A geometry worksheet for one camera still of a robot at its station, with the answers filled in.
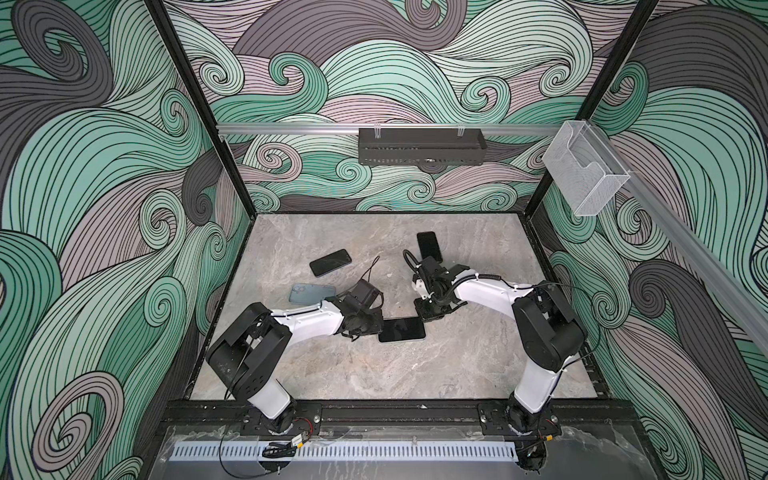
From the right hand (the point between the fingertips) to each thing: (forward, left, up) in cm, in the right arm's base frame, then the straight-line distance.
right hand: (421, 318), depth 91 cm
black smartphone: (+23, +32, -2) cm, 39 cm away
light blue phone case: (+9, +36, -1) cm, 37 cm away
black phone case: (+29, -5, -1) cm, 30 cm away
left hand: (-3, +12, +1) cm, 12 cm away
